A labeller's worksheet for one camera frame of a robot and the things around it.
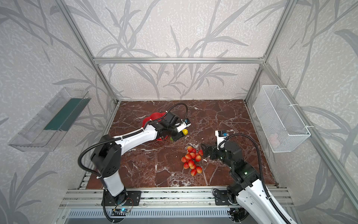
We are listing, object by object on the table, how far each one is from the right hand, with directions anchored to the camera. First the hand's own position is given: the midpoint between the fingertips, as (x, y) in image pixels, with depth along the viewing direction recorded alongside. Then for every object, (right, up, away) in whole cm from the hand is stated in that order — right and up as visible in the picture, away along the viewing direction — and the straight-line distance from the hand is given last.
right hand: (208, 139), depth 75 cm
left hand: (-14, +4, +13) cm, 20 cm away
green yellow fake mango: (-21, -1, +6) cm, 22 cm away
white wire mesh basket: (+31, +7, -14) cm, 35 cm away
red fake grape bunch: (-10, -14, +7) cm, 18 cm away
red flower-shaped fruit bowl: (-37, +11, +30) cm, 49 cm away
